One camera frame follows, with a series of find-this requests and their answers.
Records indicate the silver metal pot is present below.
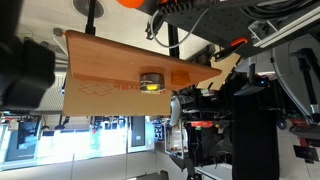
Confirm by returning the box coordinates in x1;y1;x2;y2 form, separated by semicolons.
139;72;166;95

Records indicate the orange translucent block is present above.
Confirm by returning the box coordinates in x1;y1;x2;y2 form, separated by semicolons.
170;69;191;86

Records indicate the white curved plastic cover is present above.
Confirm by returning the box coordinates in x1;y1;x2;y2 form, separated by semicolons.
169;96;183;127

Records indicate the black tripod pole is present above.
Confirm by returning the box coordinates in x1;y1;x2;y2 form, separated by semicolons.
84;0;98;36
167;23;181;59

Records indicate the red label plate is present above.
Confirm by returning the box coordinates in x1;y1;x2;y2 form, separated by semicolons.
190;120;214;129

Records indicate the brown cardboard panel with print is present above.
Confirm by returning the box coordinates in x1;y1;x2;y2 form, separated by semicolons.
62;70;173;117

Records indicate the notched plain cardboard piece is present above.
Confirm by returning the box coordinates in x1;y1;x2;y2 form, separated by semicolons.
196;51;242;92

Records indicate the black perforated mounting board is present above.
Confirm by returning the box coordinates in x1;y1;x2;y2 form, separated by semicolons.
135;0;320;58

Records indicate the black device with blue light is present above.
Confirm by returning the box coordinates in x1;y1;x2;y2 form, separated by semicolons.
233;63;272;98

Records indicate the orange ball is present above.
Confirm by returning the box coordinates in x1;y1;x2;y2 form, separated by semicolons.
116;0;146;9

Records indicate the black curtain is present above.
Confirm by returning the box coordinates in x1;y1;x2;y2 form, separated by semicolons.
231;95;281;180

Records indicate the round grey floor vent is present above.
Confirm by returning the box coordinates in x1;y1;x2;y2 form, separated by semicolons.
72;0;105;19

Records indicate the small grey knob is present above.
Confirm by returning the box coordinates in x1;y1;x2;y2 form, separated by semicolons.
52;27;64;37

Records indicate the dark flat box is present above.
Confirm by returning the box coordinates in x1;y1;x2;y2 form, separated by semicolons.
292;144;320;164

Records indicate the grey cable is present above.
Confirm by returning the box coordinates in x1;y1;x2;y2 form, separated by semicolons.
149;7;210;50

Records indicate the black clamp with orange handle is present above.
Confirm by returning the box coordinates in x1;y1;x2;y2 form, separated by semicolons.
213;37;250;63

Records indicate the aluminium extrusion rail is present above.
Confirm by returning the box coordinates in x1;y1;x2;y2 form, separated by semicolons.
248;4;320;48

